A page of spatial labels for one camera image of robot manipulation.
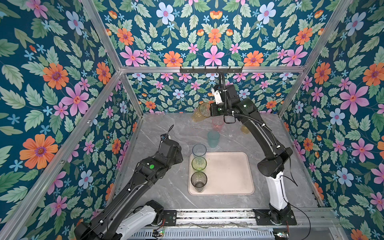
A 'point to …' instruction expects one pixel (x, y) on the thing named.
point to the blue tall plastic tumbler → (199, 149)
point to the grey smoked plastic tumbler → (199, 179)
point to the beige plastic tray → (228, 173)
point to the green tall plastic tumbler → (199, 163)
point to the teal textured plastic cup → (213, 136)
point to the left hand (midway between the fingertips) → (180, 150)
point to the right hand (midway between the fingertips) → (210, 106)
